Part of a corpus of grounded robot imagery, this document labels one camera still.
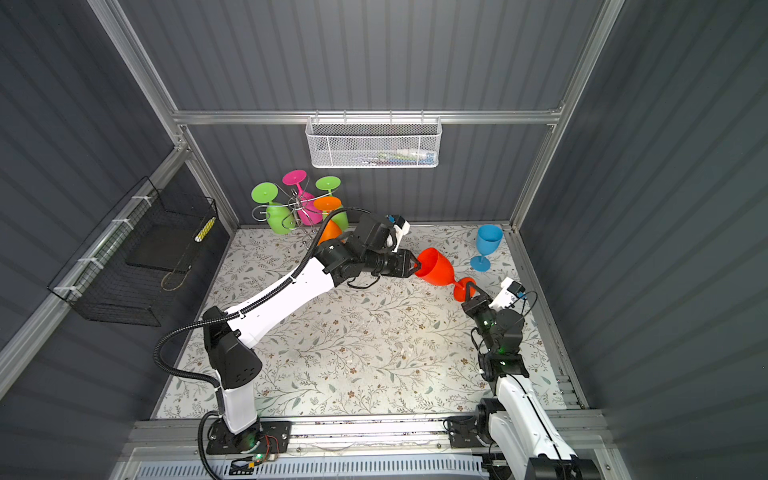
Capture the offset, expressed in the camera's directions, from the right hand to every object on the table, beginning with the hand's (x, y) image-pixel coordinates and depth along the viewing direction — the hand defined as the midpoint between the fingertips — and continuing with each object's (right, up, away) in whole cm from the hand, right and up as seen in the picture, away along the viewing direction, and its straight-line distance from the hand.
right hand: (471, 286), depth 79 cm
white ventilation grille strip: (-6, -43, -8) cm, 44 cm away
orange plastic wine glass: (-39, +15, +6) cm, 42 cm away
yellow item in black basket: (-73, +15, +3) cm, 75 cm away
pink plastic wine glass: (-45, +21, +5) cm, 50 cm away
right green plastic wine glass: (-40, +30, +10) cm, 51 cm away
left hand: (-14, +6, -4) cm, 16 cm away
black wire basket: (-85, +5, -7) cm, 86 cm away
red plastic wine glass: (-11, +5, -9) cm, 15 cm away
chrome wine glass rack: (-51, +19, +13) cm, 56 cm away
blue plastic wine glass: (+10, +13, +17) cm, 24 cm away
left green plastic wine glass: (-56, +20, +11) cm, 60 cm away
